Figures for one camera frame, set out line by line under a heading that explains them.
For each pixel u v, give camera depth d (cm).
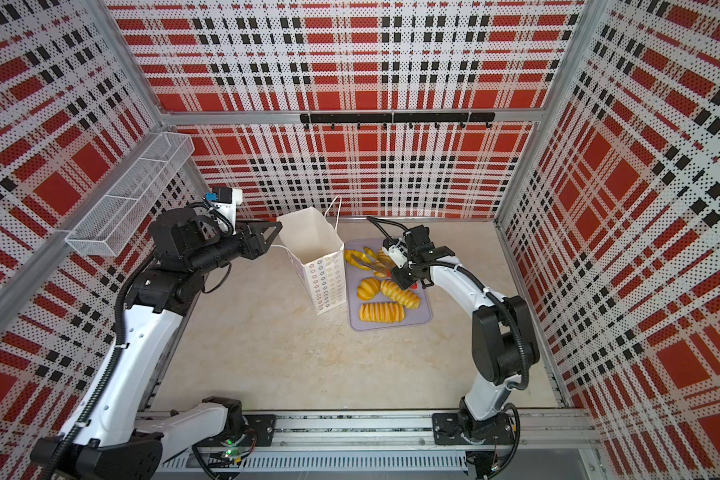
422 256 66
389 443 73
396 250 82
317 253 102
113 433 37
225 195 56
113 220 93
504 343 46
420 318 92
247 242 56
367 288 96
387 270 99
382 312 91
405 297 93
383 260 99
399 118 90
